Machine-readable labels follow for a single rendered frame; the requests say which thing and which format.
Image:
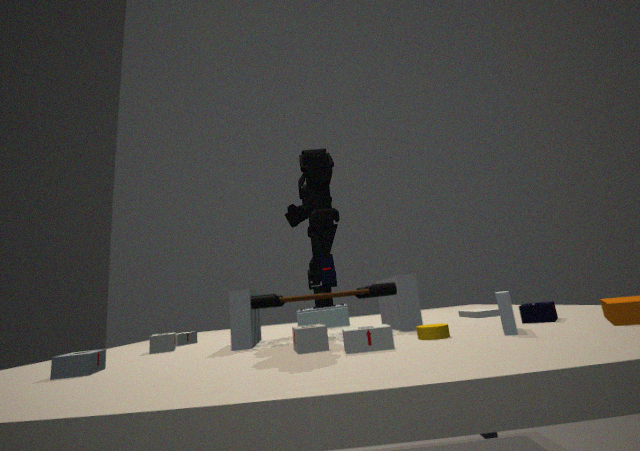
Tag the yellow short cylinder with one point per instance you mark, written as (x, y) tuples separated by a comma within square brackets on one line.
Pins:
[(432, 331)]

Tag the grey flat bar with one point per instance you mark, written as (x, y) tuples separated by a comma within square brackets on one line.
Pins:
[(506, 313)]

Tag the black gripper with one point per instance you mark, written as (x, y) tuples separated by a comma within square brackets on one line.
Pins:
[(322, 228)]

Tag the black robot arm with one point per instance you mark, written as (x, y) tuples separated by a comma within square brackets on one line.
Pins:
[(316, 166)]

